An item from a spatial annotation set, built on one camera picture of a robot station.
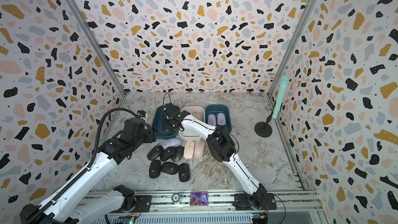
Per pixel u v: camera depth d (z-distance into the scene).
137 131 0.58
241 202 0.73
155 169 0.82
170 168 0.82
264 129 1.02
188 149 0.90
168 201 0.75
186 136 0.92
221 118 1.03
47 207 0.38
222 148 0.60
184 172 0.81
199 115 1.06
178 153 0.89
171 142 0.92
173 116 0.76
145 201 0.74
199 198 0.75
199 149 0.90
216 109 1.14
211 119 1.03
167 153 0.87
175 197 0.70
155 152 0.88
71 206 0.41
